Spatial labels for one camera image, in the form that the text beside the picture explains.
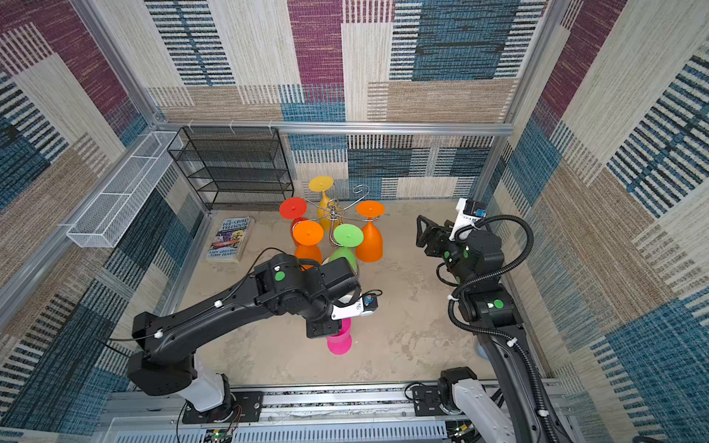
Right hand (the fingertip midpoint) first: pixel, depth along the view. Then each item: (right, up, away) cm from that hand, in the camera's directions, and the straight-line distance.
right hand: (433, 225), depth 68 cm
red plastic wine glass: (-35, +4, +6) cm, 36 cm away
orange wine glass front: (-31, -2, 0) cm, 31 cm away
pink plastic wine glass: (-23, -34, +14) cm, 44 cm away
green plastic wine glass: (-21, -3, 0) cm, 21 cm away
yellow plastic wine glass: (-26, +4, +7) cm, 28 cm away
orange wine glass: (-15, -7, +11) cm, 20 cm away
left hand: (-23, -22, -4) cm, 32 cm away
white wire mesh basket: (-83, +1, +3) cm, 83 cm away
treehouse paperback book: (-67, -5, +39) cm, 77 cm away
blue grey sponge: (+17, -36, +13) cm, 42 cm away
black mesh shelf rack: (-66, +23, +41) cm, 81 cm away
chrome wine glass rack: (-24, +3, +6) cm, 25 cm away
